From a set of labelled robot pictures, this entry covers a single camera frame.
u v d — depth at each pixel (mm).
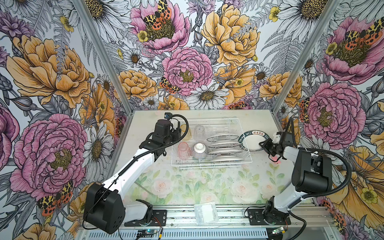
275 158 819
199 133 967
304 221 634
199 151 913
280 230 715
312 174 489
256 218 739
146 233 710
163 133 629
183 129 992
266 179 875
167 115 713
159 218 738
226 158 812
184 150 875
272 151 838
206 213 766
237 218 761
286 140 764
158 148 551
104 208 394
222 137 968
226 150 853
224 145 962
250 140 1076
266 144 871
